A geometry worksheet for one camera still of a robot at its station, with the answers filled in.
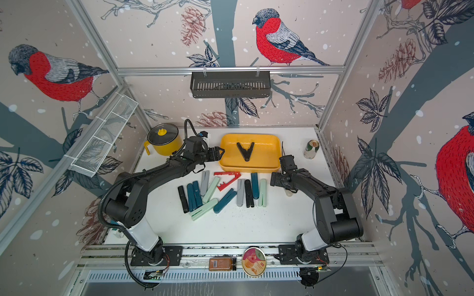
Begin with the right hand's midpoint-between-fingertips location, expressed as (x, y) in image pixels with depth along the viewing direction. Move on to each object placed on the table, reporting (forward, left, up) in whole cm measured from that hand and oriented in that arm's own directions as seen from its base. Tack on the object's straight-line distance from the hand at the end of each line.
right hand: (280, 179), depth 94 cm
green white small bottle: (+16, -17, +8) cm, 24 cm away
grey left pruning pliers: (-3, +40, -1) cm, 40 cm away
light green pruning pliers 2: (-7, +36, 0) cm, 36 cm away
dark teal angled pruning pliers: (-12, +28, -1) cm, 31 cm away
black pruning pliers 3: (-13, +49, +1) cm, 50 cm away
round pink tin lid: (-37, +14, +2) cm, 40 cm away
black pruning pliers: (+17, +19, -1) cm, 25 cm away
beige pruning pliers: (-7, -3, -1) cm, 8 cm away
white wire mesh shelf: (+2, +89, +19) cm, 91 cm away
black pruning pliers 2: (-12, +16, 0) cm, 20 cm away
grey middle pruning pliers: (-9, +21, -1) cm, 23 cm away
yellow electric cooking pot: (+20, +66, +6) cm, 69 cm away
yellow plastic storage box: (+15, +8, -1) cm, 17 cm away
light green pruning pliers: (-12, +10, 0) cm, 15 cm away
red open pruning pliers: (-5, +30, 0) cm, 30 cm away
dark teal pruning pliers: (-4, +14, -1) cm, 14 cm away
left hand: (+9, +30, +14) cm, 35 cm away
